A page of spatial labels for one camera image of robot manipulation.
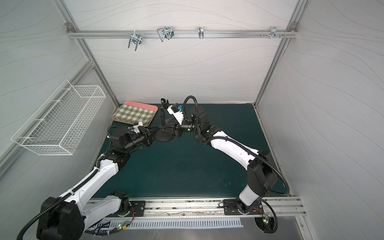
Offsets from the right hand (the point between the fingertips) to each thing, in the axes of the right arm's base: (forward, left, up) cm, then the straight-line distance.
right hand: (162, 124), depth 69 cm
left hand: (0, +1, -4) cm, 4 cm away
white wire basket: (-4, +47, +1) cm, 48 cm away
